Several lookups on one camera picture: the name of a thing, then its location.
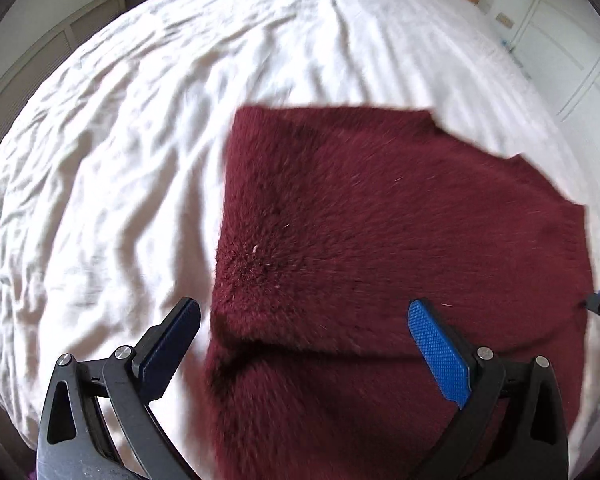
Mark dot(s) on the white wardrobe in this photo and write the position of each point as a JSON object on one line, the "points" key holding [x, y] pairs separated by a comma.
{"points": [[575, 60]]}

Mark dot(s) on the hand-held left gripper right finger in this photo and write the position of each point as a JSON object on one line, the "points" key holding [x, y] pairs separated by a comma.
{"points": [[437, 347]]}

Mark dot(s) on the dark red knit sweater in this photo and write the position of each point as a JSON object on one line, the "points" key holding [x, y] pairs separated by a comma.
{"points": [[380, 240]]}

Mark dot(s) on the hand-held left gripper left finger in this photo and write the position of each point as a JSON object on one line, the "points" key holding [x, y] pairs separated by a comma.
{"points": [[172, 332]]}

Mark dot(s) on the beige wall outlet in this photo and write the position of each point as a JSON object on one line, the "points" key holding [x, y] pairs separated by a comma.
{"points": [[504, 20]]}

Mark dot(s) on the bed with white sheet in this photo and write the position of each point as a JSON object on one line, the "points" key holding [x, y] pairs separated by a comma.
{"points": [[120, 135]]}

